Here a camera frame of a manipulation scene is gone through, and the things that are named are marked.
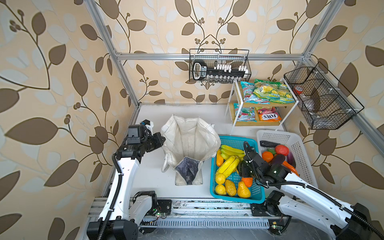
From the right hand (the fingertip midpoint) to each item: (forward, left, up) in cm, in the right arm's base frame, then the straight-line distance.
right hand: (242, 169), depth 80 cm
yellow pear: (-11, +2, -1) cm, 11 cm away
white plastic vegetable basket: (+17, -36, -1) cm, 39 cm away
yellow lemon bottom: (-9, +13, -2) cm, 16 cm away
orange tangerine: (+7, -16, -1) cm, 18 cm away
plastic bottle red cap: (+32, -32, +27) cm, 53 cm away
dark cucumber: (+17, -21, -3) cm, 27 cm away
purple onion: (+6, -31, -3) cm, 31 cm away
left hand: (+12, +40, +15) cm, 45 cm away
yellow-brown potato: (-8, +8, -3) cm, 12 cm away
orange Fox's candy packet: (+30, -20, +11) cm, 38 cm away
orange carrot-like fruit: (+7, +11, -3) cm, 14 cm away
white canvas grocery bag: (+20, +30, -6) cm, 37 cm away
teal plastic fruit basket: (-13, -5, -2) cm, 14 cm away
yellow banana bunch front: (+2, +8, +1) cm, 8 cm away
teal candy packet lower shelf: (+29, -5, +13) cm, 32 cm away
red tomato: (+12, -26, -1) cm, 29 cm away
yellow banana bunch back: (+12, +7, -2) cm, 14 cm away
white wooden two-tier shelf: (+31, +2, +25) cm, 40 cm away
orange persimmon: (-6, -2, -1) cm, 6 cm away
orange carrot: (+1, -28, -3) cm, 28 cm away
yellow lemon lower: (-4, +13, 0) cm, 14 cm away
